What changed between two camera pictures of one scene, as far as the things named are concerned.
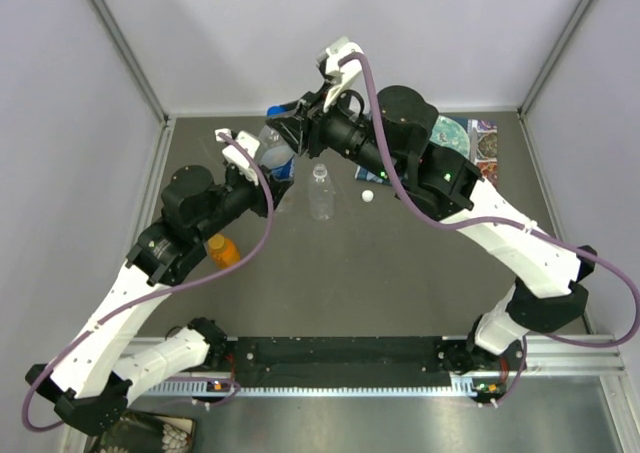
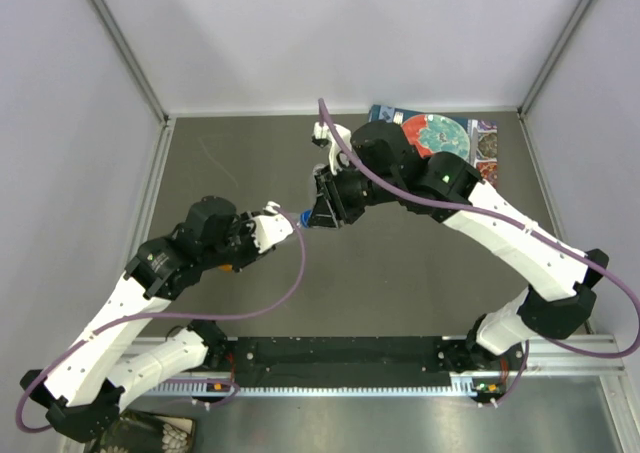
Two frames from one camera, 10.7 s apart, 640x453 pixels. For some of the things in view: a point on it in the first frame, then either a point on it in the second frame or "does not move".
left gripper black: (276, 186) to (254, 254)
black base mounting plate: (339, 362) does not move
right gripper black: (305, 133) to (329, 209)
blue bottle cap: (275, 110) to (305, 217)
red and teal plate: (451, 133) does not move
